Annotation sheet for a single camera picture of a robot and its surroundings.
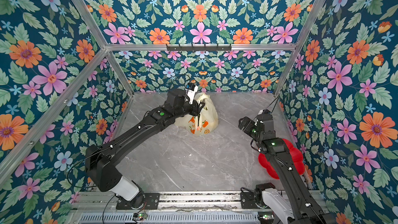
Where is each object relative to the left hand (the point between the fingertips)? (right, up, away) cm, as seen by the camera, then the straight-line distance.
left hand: (204, 98), depth 74 cm
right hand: (+21, -12, +4) cm, 24 cm away
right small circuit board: (+29, -55, -3) cm, 63 cm away
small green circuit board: (-28, -54, -4) cm, 61 cm away
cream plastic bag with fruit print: (0, -13, +14) cm, 19 cm away
